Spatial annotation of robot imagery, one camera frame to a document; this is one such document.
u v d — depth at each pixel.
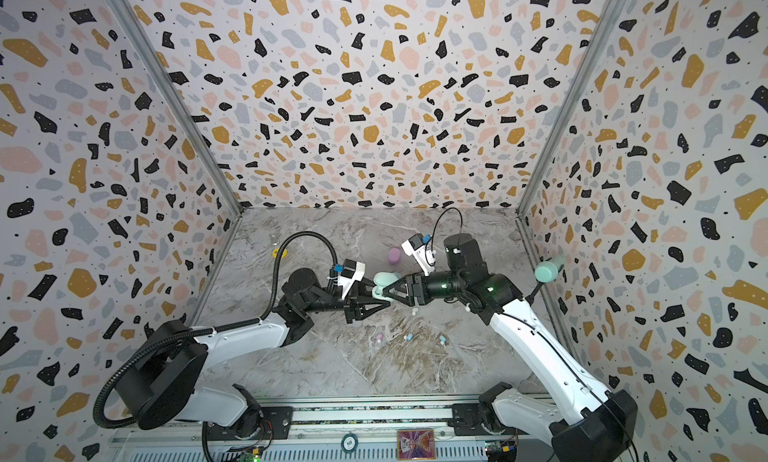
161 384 0.42
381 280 0.70
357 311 0.66
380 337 0.88
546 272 0.63
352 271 0.63
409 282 0.60
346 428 0.73
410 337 0.88
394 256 1.06
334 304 0.67
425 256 0.61
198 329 0.47
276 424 0.73
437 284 0.61
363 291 0.70
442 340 0.88
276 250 1.08
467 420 0.74
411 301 0.61
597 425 0.38
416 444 0.70
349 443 0.71
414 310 0.93
